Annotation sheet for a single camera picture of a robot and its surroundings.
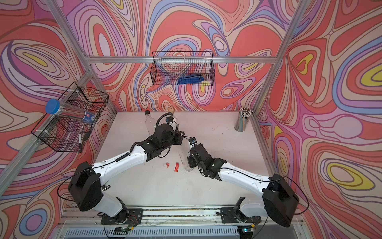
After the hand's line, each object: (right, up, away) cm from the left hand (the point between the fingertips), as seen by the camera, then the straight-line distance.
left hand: (185, 134), depth 82 cm
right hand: (+4, -13, +1) cm, 14 cm away
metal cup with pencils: (+38, +12, +13) cm, 42 cm away
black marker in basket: (-51, -4, -10) cm, 52 cm away
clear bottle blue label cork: (-1, -9, +1) cm, 9 cm away
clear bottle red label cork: (-13, +17, +43) cm, 48 cm away
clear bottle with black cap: (-22, +6, +7) cm, 24 cm away
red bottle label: (-5, -20, +9) cm, 23 cm away
